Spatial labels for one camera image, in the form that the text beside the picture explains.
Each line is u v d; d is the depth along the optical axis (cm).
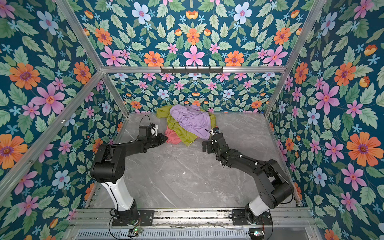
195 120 104
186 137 101
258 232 70
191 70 93
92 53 84
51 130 62
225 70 92
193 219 75
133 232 72
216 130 80
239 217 72
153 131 86
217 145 70
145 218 74
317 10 69
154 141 86
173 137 99
